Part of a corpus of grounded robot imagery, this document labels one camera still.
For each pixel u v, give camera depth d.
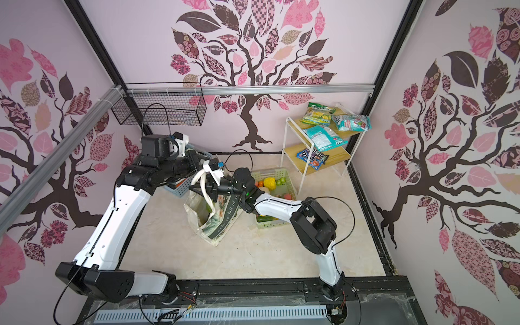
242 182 0.62
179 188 0.98
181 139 0.64
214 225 0.75
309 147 0.77
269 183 1.00
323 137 0.76
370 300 0.72
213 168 0.63
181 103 0.95
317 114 0.87
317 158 0.95
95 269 0.38
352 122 0.78
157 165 0.52
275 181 1.03
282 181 1.04
